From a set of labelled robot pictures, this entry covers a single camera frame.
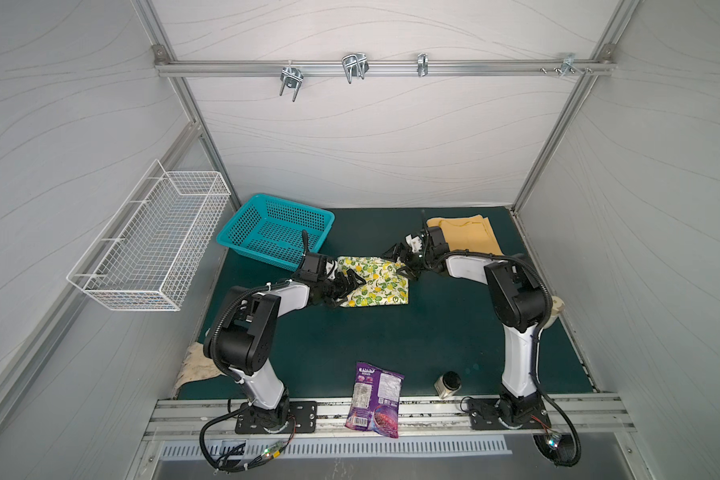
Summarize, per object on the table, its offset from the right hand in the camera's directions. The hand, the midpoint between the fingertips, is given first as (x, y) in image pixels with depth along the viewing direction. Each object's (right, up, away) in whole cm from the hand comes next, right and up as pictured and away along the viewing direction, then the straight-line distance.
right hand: (392, 255), depth 99 cm
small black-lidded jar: (+11, -29, -29) cm, 42 cm away
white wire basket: (-58, +4, -29) cm, 65 cm away
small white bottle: (+45, -13, -17) cm, 50 cm away
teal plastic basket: (-46, +10, +16) cm, 50 cm away
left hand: (-10, -9, -6) cm, 15 cm away
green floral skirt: (-3, -10, -2) cm, 10 cm away
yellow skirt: (+32, +8, +13) cm, 35 cm away
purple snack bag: (-6, -35, -24) cm, 43 cm away
